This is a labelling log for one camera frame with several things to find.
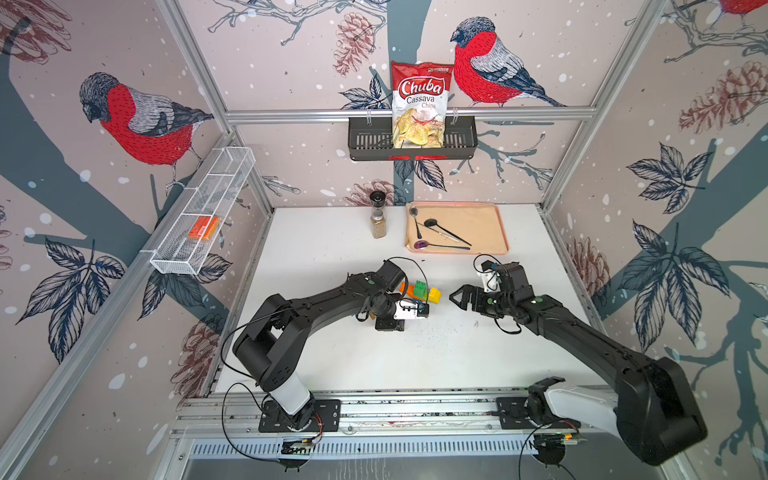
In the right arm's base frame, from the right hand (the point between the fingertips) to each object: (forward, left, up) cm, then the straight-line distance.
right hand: (460, 297), depth 85 cm
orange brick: (+3, +15, -3) cm, 15 cm away
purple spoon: (+26, +10, -8) cm, 29 cm away
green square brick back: (+2, +12, -1) cm, 12 cm away
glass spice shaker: (+30, +26, +1) cm, 40 cm away
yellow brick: (+1, +7, -2) cm, 8 cm away
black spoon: (+36, +6, -7) cm, 37 cm away
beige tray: (+35, -3, -9) cm, 36 cm away
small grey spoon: (+41, +13, -7) cm, 44 cm away
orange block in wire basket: (+4, +67, +24) cm, 71 cm away
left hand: (-3, +16, -4) cm, 17 cm away
